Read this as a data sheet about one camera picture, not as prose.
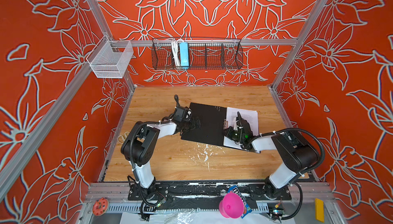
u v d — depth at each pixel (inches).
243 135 29.1
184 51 35.2
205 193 29.2
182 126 30.0
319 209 27.2
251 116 39.6
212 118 41.7
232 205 25.7
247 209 26.9
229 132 32.8
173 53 35.3
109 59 36.7
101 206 26.9
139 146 19.0
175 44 34.5
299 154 18.3
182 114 30.1
